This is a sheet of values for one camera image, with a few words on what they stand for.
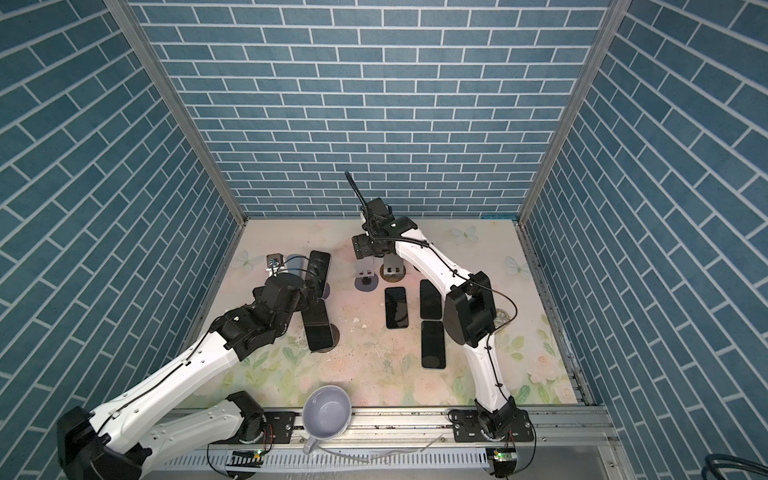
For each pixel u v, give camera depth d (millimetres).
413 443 722
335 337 894
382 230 670
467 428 735
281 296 550
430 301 990
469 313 539
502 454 737
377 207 725
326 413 756
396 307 1158
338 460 705
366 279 1010
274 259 656
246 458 722
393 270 988
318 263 945
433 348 865
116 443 389
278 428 740
